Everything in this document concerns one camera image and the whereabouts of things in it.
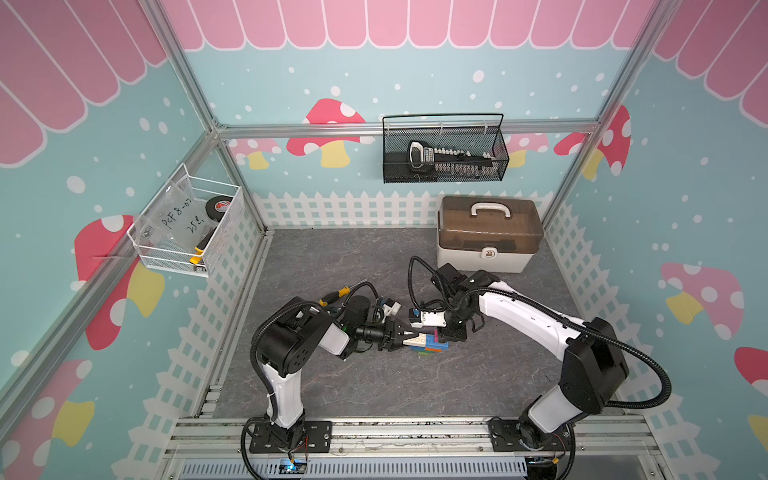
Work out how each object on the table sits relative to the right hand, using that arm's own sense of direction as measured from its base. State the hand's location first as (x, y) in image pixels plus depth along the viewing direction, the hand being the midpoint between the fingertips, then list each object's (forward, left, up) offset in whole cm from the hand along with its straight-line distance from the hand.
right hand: (444, 329), depth 83 cm
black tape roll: (+24, +61, +26) cm, 70 cm away
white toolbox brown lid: (+39, -21, -2) cm, 44 cm away
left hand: (-3, +8, -3) cm, 9 cm away
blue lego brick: (-3, +4, -2) cm, 5 cm away
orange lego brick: (-3, +3, -6) cm, 7 cm away
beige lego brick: (-2, +7, -1) cm, 8 cm away
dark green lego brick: (-4, +6, -7) cm, 10 cm away
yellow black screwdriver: (+15, +33, -4) cm, 37 cm away
